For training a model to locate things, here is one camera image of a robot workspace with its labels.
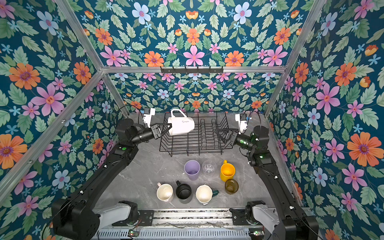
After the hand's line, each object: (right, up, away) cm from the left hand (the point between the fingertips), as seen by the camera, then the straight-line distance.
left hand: (172, 123), depth 65 cm
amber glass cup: (+30, -35, +18) cm, 50 cm away
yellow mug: (+29, -28, +22) cm, 46 cm away
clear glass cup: (+18, -27, +24) cm, 40 cm away
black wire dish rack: (+14, -10, +32) cm, 37 cm away
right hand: (+22, -3, +3) cm, 22 cm away
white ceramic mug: (+4, 0, +1) cm, 4 cm away
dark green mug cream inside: (+15, -37, +12) cm, 41 cm away
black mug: (+3, -37, +16) cm, 41 cm away
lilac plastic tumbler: (+8, -25, +18) cm, 32 cm away
